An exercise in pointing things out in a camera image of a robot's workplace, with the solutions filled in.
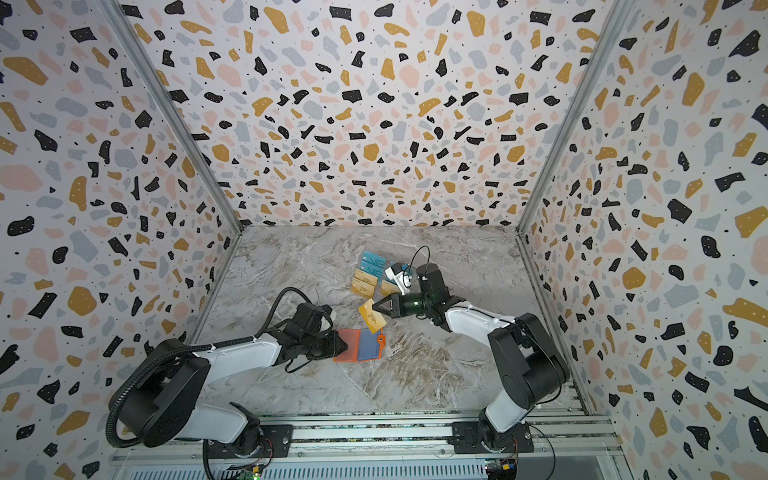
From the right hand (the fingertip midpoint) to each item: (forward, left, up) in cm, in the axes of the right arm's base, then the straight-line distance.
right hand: (374, 303), depth 81 cm
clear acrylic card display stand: (+13, -3, -11) cm, 17 cm away
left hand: (-6, +7, -12) cm, 15 cm away
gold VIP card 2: (+16, +5, -11) cm, 20 cm away
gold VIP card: (-3, 0, -4) cm, 5 cm away
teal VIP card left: (+20, +2, -8) cm, 22 cm away
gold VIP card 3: (+14, +6, -14) cm, 20 cm away
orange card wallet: (-6, +4, -15) cm, 16 cm away
